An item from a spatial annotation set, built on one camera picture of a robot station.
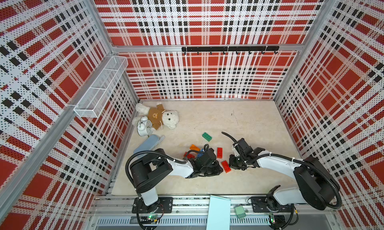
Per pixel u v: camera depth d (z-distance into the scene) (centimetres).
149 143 96
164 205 74
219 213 69
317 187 42
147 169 48
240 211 71
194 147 93
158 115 102
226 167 84
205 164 69
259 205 73
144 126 92
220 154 91
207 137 99
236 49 90
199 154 69
